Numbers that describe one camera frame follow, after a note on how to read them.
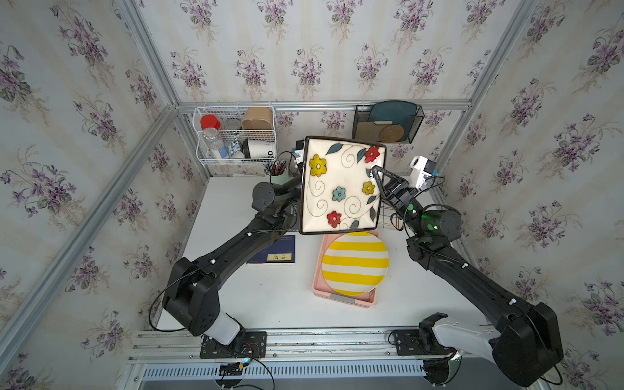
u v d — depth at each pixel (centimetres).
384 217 58
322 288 84
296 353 72
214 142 87
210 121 92
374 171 55
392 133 97
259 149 93
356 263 86
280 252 93
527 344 39
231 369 72
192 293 42
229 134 93
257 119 88
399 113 93
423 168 55
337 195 53
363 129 96
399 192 55
